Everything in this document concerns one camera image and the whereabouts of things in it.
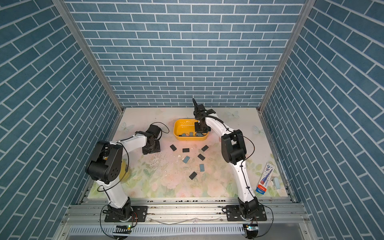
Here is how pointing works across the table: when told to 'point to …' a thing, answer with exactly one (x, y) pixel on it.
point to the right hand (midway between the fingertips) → (200, 131)
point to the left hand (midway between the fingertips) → (157, 150)
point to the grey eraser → (191, 134)
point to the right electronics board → (252, 231)
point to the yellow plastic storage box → (184, 130)
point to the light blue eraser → (186, 159)
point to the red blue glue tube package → (265, 178)
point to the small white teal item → (275, 183)
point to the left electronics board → (122, 229)
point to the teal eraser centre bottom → (202, 167)
